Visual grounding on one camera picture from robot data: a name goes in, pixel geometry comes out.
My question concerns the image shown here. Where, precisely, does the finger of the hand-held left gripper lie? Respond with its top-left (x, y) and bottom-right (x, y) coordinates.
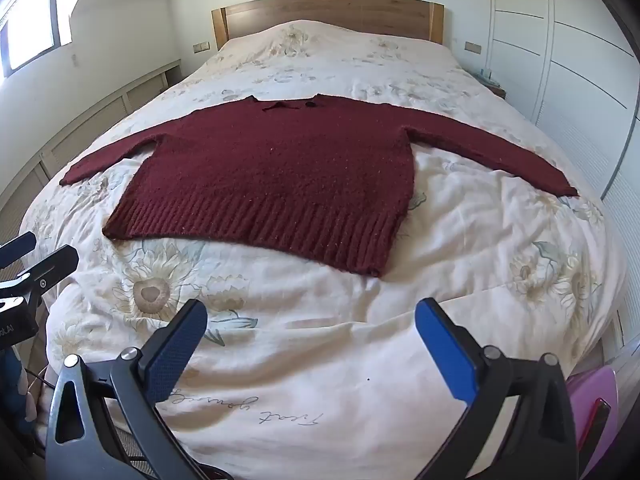
top-left (0, 245), bottom-right (80, 322)
top-left (0, 232), bottom-right (37, 269)

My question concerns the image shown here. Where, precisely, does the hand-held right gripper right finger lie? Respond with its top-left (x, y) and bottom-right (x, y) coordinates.
top-left (414, 297), bottom-right (579, 480)

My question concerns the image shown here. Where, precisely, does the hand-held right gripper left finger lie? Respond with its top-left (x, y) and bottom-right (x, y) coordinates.
top-left (45, 299), bottom-right (209, 480)

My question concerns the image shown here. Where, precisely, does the burgundy knitted sweater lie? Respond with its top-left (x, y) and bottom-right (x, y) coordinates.
top-left (59, 93), bottom-right (580, 279)

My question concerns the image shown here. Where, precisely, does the white floral duvet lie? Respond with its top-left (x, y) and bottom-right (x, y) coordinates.
top-left (20, 20), bottom-right (627, 480)

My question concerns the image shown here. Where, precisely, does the white low louvered cabinet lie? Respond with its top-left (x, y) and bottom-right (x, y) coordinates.
top-left (0, 59), bottom-right (184, 243)

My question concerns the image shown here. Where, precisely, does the pink board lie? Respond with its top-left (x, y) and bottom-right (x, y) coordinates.
top-left (569, 364), bottom-right (619, 480)

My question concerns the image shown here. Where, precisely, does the window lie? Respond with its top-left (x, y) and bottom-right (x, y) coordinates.
top-left (0, 0), bottom-right (103, 79)

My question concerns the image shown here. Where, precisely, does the wooden nightstand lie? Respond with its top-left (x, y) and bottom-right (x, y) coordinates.
top-left (476, 66), bottom-right (507, 101)

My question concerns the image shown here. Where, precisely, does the white wardrobe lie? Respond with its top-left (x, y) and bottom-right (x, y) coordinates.
top-left (487, 0), bottom-right (640, 321)

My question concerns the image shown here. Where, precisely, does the wooden headboard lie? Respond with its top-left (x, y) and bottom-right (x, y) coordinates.
top-left (211, 0), bottom-right (445, 51)

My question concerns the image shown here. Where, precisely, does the black cable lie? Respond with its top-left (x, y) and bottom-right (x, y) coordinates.
top-left (24, 369), bottom-right (57, 392)

